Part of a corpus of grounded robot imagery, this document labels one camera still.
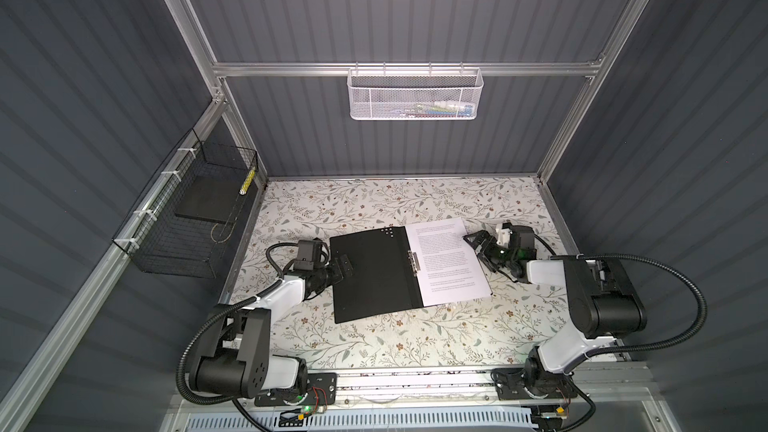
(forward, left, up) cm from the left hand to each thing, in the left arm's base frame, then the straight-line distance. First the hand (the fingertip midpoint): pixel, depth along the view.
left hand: (345, 271), depth 91 cm
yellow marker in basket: (+15, +25, +25) cm, 38 cm away
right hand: (+5, -42, +1) cm, 42 cm away
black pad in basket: (+8, +31, +27) cm, 42 cm away
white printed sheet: (+1, -34, -3) cm, 34 cm away
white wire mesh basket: (+71, -29, +20) cm, 79 cm away
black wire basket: (+3, +36, +25) cm, 44 cm away
